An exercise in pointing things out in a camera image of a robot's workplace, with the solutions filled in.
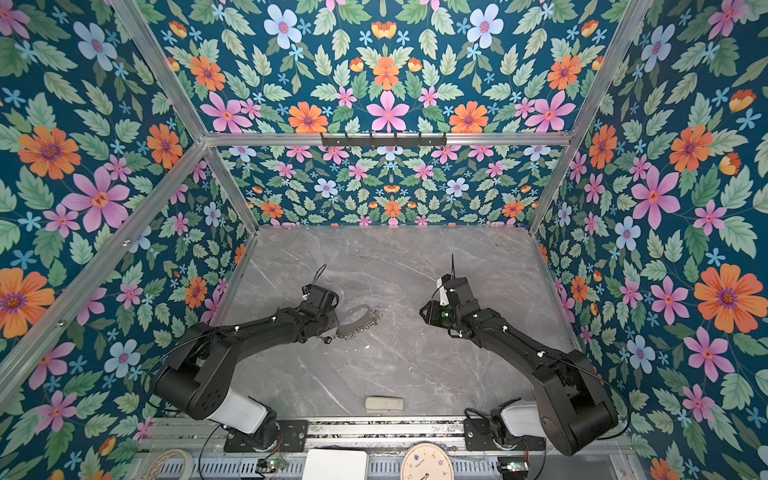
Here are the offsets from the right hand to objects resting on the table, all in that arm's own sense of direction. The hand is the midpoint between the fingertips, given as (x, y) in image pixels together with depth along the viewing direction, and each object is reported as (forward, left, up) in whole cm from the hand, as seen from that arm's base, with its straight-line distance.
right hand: (423, 310), depth 87 cm
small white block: (-24, +11, -5) cm, 27 cm away
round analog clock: (-36, 0, -6) cm, 37 cm away
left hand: (+3, +27, -5) cm, 28 cm away
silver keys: (+2, +21, -9) cm, 23 cm away
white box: (-37, +21, -4) cm, 43 cm away
